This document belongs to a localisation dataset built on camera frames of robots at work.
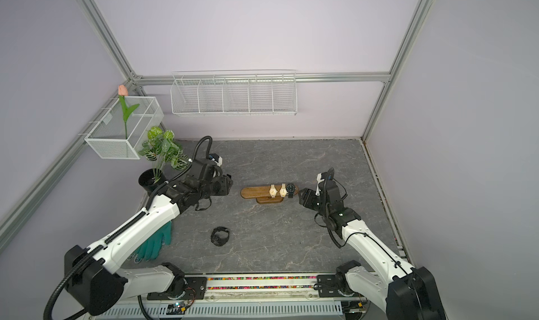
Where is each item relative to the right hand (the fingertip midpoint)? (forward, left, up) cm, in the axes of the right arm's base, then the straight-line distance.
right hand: (303, 192), depth 84 cm
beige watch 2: (+3, +8, -4) cm, 10 cm away
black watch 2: (-14, +34, -11) cm, 38 cm away
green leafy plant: (+11, +55, +16) cm, 58 cm away
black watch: (+4, +5, -4) cm, 7 cm away
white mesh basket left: (+9, +70, +22) cm, 74 cm away
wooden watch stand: (+2, +17, -5) cm, 18 cm away
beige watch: (+3, +13, -4) cm, 13 cm away
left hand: (0, +29, +6) cm, 30 cm away
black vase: (+7, +65, 0) cm, 66 cm away
